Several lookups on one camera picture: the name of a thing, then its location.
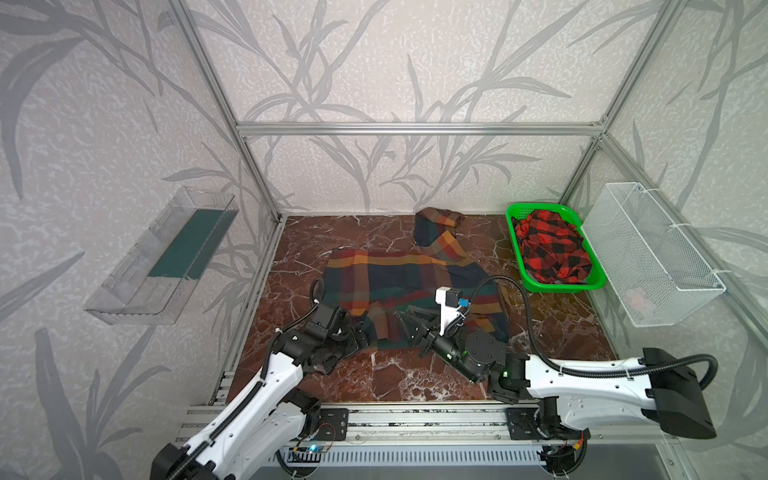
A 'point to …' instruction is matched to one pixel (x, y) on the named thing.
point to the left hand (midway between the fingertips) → (364, 336)
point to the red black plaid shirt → (553, 248)
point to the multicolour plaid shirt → (373, 286)
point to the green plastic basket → (597, 279)
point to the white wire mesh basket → (654, 274)
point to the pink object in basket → (637, 300)
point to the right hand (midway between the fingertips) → (403, 303)
